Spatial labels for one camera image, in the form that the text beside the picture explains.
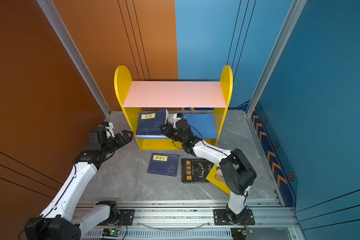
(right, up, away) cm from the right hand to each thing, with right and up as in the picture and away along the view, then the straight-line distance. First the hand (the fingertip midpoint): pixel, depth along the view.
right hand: (157, 127), depth 82 cm
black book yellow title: (+21, -26, +7) cm, 34 cm away
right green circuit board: (+41, -51, -11) cm, 66 cm away
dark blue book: (-6, +3, +6) cm, 9 cm away
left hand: (-16, -4, -3) cm, 16 cm away
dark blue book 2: (+2, -23, +8) cm, 24 cm away
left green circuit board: (-20, -50, -11) cm, 55 cm away
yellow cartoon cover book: (+33, -28, +3) cm, 43 cm away
